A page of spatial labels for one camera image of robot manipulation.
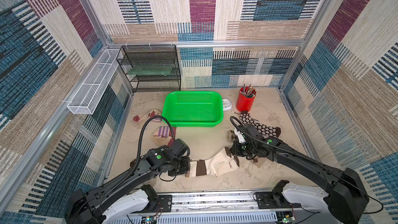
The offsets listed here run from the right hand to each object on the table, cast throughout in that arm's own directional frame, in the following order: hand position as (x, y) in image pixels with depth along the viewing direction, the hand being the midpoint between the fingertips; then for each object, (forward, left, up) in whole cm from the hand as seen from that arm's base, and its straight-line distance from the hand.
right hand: (231, 153), depth 80 cm
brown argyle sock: (+14, -2, -6) cm, 15 cm away
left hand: (-8, +20, +1) cm, 22 cm away
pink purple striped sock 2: (+13, +40, -6) cm, 42 cm away
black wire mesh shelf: (+57, +47, +21) cm, 77 cm away
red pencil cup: (+33, -12, +5) cm, 36 cm away
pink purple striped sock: (+27, +58, -7) cm, 64 cm away
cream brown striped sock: (-4, +7, -5) cm, 10 cm away
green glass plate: (+44, +44, +19) cm, 65 cm away
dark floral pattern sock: (+17, -24, -8) cm, 31 cm away
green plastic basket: (+35, +21, -7) cm, 41 cm away
